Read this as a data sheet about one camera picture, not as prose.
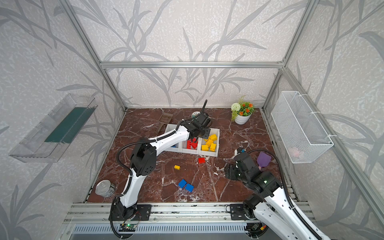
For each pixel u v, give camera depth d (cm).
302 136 61
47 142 63
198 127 72
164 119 115
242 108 102
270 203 47
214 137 100
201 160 93
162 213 75
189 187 81
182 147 95
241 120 107
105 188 76
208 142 99
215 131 99
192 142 86
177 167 87
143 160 54
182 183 83
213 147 94
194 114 105
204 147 94
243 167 56
